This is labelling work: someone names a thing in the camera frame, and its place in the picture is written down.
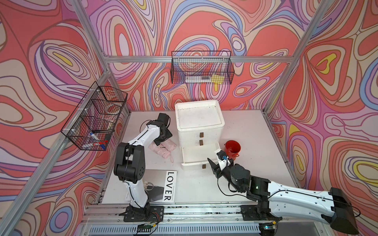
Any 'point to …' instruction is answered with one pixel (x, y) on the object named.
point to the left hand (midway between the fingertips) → (166, 137)
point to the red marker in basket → (101, 142)
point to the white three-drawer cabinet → (199, 124)
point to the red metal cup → (232, 148)
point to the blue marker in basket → (94, 136)
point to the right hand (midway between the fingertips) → (212, 159)
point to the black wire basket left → (93, 123)
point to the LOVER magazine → (161, 185)
